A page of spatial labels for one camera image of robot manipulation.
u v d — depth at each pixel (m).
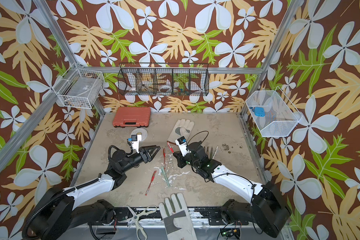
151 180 0.86
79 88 0.86
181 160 0.70
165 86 0.99
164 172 0.88
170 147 0.80
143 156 0.68
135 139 0.70
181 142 0.69
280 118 0.78
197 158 0.61
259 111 0.86
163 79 0.97
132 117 1.16
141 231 0.70
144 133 1.08
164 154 0.96
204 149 0.61
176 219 0.73
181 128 1.09
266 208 0.41
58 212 0.41
